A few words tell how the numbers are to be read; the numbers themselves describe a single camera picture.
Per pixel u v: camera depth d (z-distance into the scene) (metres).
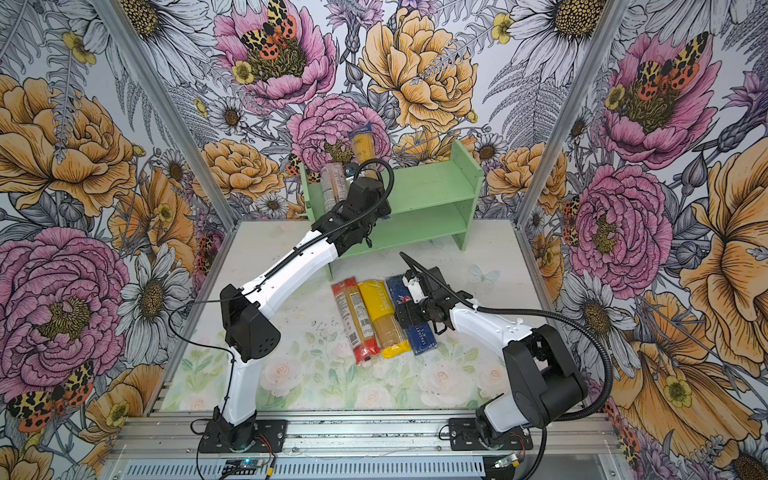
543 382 0.44
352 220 0.58
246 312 0.50
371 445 0.74
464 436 0.74
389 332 0.89
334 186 0.89
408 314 0.79
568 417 0.44
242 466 0.71
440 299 0.69
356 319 0.92
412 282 0.83
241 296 0.51
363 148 0.81
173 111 0.90
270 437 0.74
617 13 0.71
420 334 0.89
